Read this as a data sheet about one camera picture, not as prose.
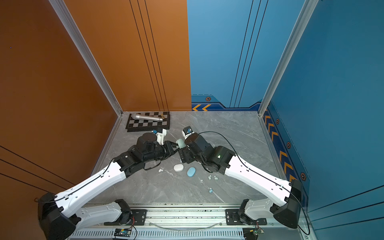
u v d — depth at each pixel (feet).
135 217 2.42
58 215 1.24
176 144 2.33
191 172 2.85
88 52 2.83
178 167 2.93
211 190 2.65
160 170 2.91
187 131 1.96
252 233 2.32
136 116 3.57
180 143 2.36
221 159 1.52
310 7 2.28
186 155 2.00
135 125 3.57
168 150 2.05
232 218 2.37
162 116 3.59
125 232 2.34
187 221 2.38
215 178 2.80
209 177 2.84
